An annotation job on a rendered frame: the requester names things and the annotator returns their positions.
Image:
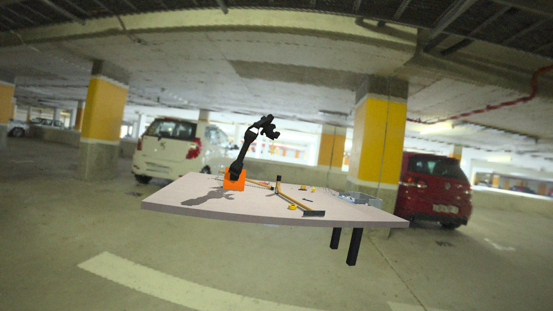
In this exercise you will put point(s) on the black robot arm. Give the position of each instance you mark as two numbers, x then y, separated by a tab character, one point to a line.
237	166

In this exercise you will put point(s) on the long wooden-handled scraper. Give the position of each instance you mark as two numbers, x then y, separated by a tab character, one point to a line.
308	211

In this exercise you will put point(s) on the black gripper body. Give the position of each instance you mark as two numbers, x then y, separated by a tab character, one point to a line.
270	132

